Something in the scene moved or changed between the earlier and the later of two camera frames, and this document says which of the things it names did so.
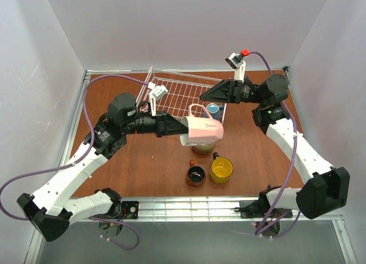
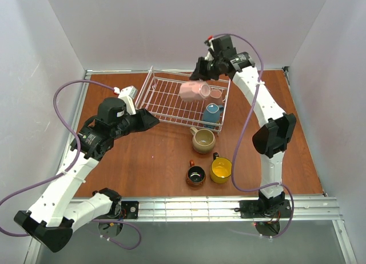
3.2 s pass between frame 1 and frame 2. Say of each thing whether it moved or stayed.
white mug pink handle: moved
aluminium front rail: stayed
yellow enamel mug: stayed
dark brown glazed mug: stayed
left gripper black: moved
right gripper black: moved
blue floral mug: stayed
